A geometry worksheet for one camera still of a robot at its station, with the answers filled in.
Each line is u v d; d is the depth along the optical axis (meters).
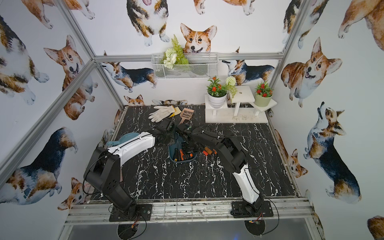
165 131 0.72
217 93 0.88
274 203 0.80
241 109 1.11
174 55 0.78
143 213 0.74
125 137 1.03
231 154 0.54
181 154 0.90
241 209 0.73
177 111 1.18
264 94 0.93
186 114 1.17
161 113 1.14
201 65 0.93
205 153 0.94
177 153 0.91
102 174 0.46
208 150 0.95
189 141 0.70
